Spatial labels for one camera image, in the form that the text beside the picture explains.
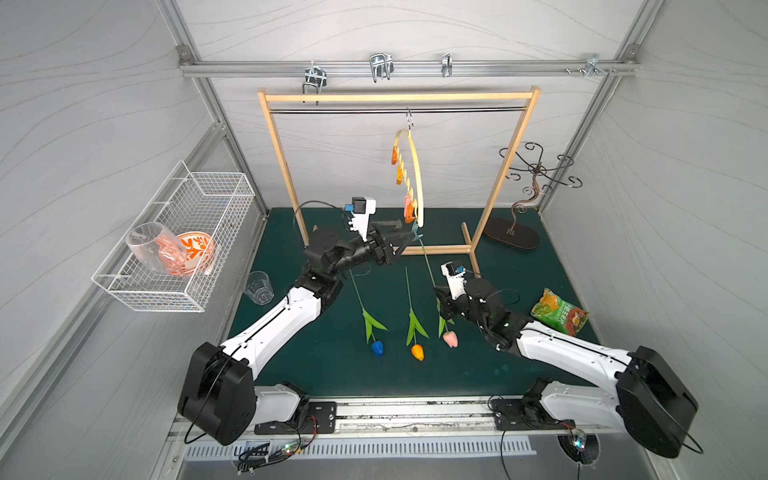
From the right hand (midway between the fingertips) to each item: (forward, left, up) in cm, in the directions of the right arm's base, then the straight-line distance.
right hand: (436, 286), depth 83 cm
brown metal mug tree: (+31, -34, -13) cm, 48 cm away
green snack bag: (-2, -38, -10) cm, 39 cm away
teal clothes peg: (+3, +7, +20) cm, 22 cm away
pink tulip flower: (-11, -4, -9) cm, 15 cm away
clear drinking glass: (+1, +55, -8) cm, 55 cm away
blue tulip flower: (-14, +16, -10) cm, 24 cm away
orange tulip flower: (-7, +6, -12) cm, 15 cm away
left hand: (0, +8, +23) cm, 25 cm away
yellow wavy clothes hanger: (+45, +9, +14) cm, 48 cm away
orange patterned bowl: (-5, +56, +21) cm, 60 cm away
